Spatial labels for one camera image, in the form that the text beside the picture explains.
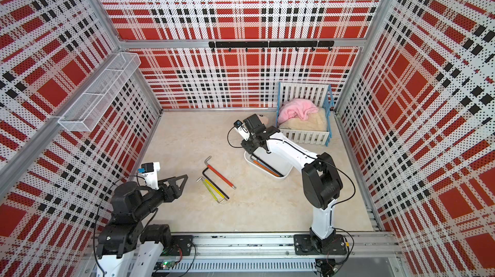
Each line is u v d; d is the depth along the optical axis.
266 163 0.96
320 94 1.08
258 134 0.66
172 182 0.62
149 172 0.60
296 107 0.99
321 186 0.49
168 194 0.60
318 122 1.04
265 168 0.93
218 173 0.93
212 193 0.88
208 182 0.91
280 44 0.88
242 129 0.78
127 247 0.47
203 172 0.94
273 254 0.73
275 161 0.98
